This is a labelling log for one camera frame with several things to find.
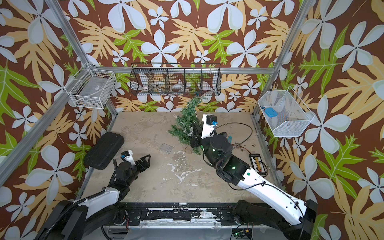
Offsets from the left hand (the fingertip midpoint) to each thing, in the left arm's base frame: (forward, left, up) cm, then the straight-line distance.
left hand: (146, 155), depth 88 cm
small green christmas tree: (+6, -24, +25) cm, 35 cm away
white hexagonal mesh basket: (+13, -81, +22) cm, 85 cm away
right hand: (-1, -27, +32) cm, 41 cm away
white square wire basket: (+30, +32, +26) cm, 51 cm away
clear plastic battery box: (+9, -10, -6) cm, 15 cm away
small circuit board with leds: (-37, -52, -12) cm, 65 cm away
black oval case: (+4, +28, -1) cm, 28 cm away
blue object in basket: (+20, -73, +18) cm, 78 cm away
